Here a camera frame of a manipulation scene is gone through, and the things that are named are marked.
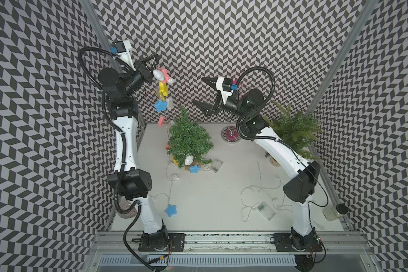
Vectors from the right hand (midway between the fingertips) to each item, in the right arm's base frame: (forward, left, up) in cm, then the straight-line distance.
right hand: (198, 90), depth 60 cm
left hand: (+10, +14, +8) cm, 19 cm away
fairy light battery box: (-27, -31, -53) cm, 67 cm away
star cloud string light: (-13, +7, -30) cm, 33 cm away
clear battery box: (-2, -6, -50) cm, 50 cm away
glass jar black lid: (-29, -58, -46) cm, 80 cm away
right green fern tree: (-1, -43, -21) cm, 48 cm away
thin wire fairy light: (-31, -19, -51) cm, 63 cm away
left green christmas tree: (-5, +6, -21) cm, 22 cm away
